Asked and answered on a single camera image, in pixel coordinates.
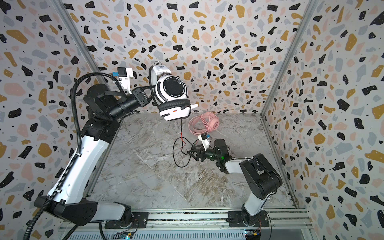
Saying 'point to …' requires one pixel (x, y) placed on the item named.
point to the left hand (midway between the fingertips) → (157, 84)
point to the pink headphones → (202, 124)
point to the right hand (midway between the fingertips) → (189, 148)
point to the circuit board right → (252, 234)
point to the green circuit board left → (126, 235)
